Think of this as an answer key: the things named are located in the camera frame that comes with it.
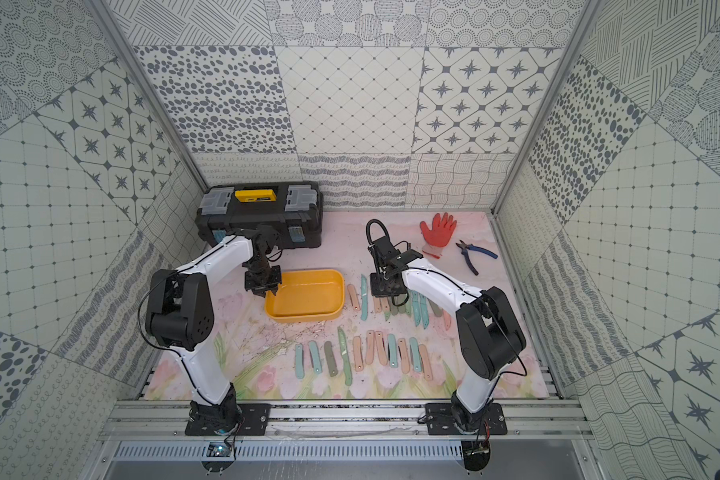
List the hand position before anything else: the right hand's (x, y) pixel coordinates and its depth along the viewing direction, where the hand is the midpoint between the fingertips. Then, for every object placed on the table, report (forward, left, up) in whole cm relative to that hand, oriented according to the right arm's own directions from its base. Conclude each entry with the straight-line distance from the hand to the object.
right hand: (383, 293), depth 89 cm
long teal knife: (+3, +7, -8) cm, 11 cm away
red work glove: (+28, -22, -6) cm, 36 cm away
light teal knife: (-15, -2, -8) cm, 17 cm away
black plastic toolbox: (+23, +31, +11) cm, 40 cm away
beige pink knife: (-15, +7, -8) cm, 19 cm away
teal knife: (-16, -9, -7) cm, 20 cm away
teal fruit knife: (-2, -13, -7) cm, 15 cm away
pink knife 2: (-16, -6, -7) cm, 19 cm away
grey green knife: (-17, +15, -7) cm, 24 cm away
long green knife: (-12, +12, -8) cm, 19 cm away
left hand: (0, +32, -1) cm, 32 cm away
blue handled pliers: (+22, -30, -6) cm, 38 cm away
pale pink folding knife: (+3, +10, -8) cm, 13 cm away
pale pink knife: (-14, +4, -7) cm, 16 cm away
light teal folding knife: (-17, +20, -7) cm, 27 cm away
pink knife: (-14, +1, -7) cm, 16 cm away
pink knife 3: (-18, -12, -8) cm, 23 cm away
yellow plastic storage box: (+2, +25, -7) cm, 26 cm away
